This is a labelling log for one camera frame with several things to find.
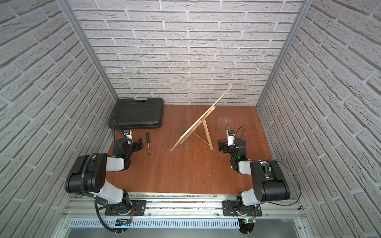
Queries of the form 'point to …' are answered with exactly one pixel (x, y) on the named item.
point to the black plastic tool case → (128, 113)
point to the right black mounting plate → (230, 208)
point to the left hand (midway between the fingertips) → (135, 136)
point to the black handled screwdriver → (148, 141)
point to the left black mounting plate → (139, 208)
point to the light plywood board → (205, 116)
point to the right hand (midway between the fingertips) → (227, 138)
